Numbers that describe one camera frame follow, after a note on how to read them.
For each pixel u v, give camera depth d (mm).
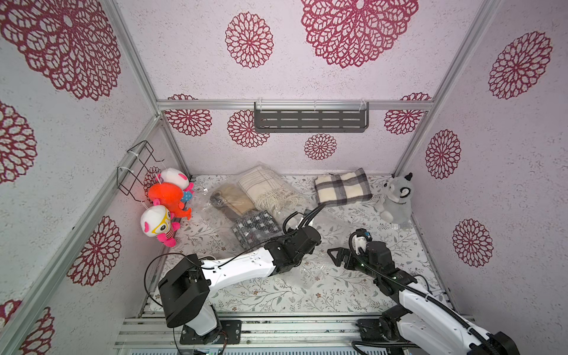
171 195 880
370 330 739
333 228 1001
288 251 596
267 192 1030
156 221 797
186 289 423
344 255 730
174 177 944
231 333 736
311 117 931
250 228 936
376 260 650
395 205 953
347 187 1066
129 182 774
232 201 1030
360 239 760
